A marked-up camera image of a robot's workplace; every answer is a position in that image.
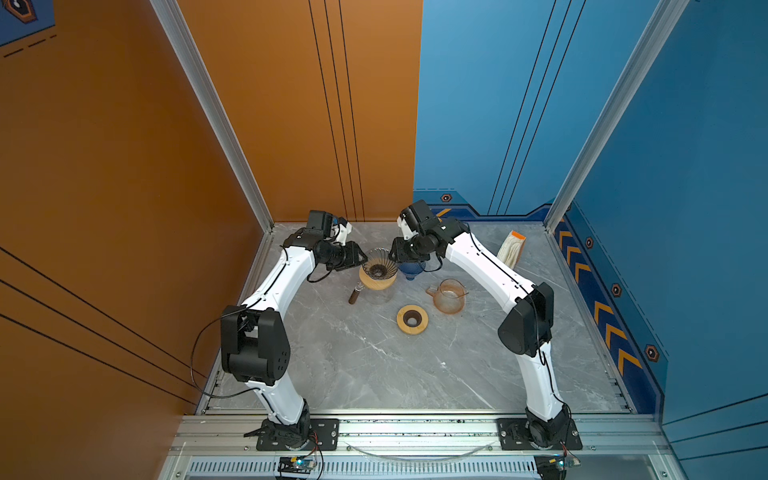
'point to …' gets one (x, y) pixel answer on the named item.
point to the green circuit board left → (296, 464)
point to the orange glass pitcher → (449, 297)
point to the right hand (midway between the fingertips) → (392, 255)
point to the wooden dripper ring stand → (376, 284)
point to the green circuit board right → (552, 466)
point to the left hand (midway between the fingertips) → (362, 256)
